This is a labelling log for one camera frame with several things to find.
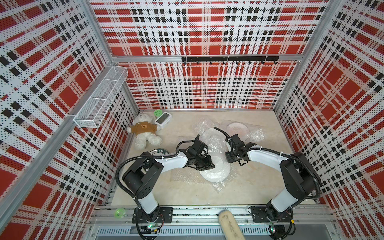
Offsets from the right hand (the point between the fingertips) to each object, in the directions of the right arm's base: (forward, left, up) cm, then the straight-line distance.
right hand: (231, 156), depth 92 cm
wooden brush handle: (-37, +6, +3) cm, 37 cm away
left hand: (-7, +11, +3) cm, 13 cm away
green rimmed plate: (-10, +9, 0) cm, 14 cm away
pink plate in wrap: (+23, -8, -2) cm, 25 cm away
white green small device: (+30, +47, +2) cm, 56 cm away
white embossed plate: (+11, +10, +2) cm, 15 cm away
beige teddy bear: (+17, +57, +5) cm, 60 cm away
